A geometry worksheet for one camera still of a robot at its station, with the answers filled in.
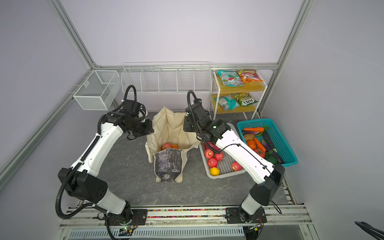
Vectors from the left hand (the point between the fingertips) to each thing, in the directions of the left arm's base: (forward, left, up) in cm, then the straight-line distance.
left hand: (154, 132), depth 78 cm
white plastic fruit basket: (-12, -39, -24) cm, 47 cm away
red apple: (0, -4, -14) cm, 14 cm away
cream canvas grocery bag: (-15, -8, -8) cm, 19 cm away
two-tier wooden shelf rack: (+21, -59, +8) cm, 64 cm away
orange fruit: (+2, -8, -20) cm, 22 cm away
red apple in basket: (-7, -29, -15) cm, 34 cm away
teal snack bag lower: (+25, -45, -5) cm, 52 cm away
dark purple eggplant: (+2, -72, -22) cm, 75 cm away
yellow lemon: (-16, -32, -19) cm, 40 cm away
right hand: (-1, -19, +8) cm, 20 cm away
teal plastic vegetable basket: (+2, -75, -18) cm, 77 cm away
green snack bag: (+28, -57, -5) cm, 64 cm away
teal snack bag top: (+28, -45, +12) cm, 54 cm away
